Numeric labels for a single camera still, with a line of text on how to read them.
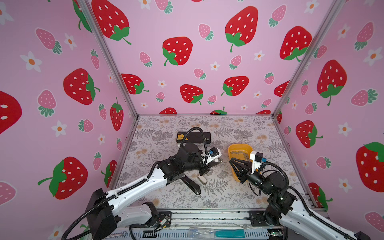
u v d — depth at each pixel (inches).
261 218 28.8
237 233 27.1
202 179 33.4
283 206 21.7
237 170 25.7
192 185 32.1
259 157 23.2
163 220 28.3
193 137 41.3
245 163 25.4
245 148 38.9
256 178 24.0
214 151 22.9
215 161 26.6
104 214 15.1
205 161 22.6
